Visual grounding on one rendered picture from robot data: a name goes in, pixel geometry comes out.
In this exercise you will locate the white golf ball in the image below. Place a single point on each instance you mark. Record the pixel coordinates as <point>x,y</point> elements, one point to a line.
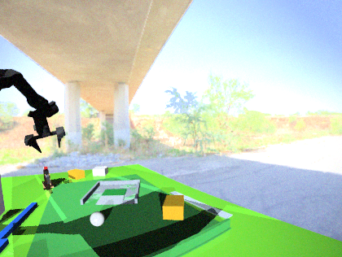
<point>97,218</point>

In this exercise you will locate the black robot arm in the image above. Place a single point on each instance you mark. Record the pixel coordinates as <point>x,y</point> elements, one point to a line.
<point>44,108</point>

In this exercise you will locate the yellow cube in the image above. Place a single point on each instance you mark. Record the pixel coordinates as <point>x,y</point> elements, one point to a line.
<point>173,208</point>
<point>76,174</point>

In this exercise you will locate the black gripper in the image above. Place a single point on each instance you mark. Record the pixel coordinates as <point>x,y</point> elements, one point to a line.
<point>43,130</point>

